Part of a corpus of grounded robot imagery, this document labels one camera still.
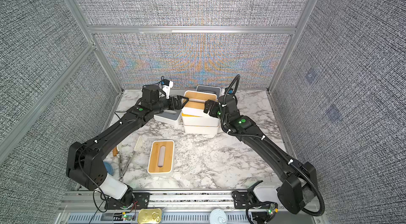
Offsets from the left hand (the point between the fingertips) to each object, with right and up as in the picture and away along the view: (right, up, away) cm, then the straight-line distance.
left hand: (185, 97), depth 80 cm
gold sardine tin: (-14, -50, -13) cm, 54 cm away
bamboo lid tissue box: (-14, -33, +6) cm, 36 cm away
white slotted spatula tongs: (-33, -39, +2) cm, 51 cm away
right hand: (+13, -2, -3) cm, 14 cm away
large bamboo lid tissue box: (+8, -19, +16) cm, 26 cm away
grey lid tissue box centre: (-11, -11, +17) cm, 23 cm away
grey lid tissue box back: (+14, +8, +40) cm, 43 cm away
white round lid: (+15, -50, -15) cm, 54 cm away
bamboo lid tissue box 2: (+6, -1, +4) cm, 7 cm away
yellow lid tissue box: (+6, -10, +2) cm, 12 cm away
